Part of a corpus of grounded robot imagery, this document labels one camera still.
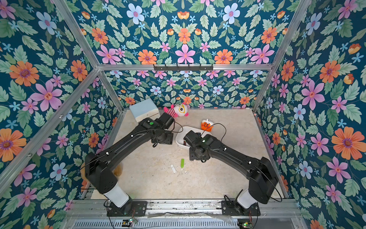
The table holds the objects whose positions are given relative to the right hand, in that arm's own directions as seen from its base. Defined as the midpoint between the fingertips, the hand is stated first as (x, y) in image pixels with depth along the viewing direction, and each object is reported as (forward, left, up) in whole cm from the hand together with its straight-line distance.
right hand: (195, 155), depth 80 cm
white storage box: (+22, +9, -7) cm, 25 cm away
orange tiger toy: (+29, -6, -7) cm, 30 cm away
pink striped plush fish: (+41, +15, -5) cm, 44 cm away
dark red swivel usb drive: (+15, +8, -11) cm, 20 cm away
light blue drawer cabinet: (+33, +37, +5) cm, 49 cm away
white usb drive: (-3, +14, -12) cm, 19 cm away
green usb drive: (+1, +9, -12) cm, 15 cm away
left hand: (+7, +16, +5) cm, 18 cm away
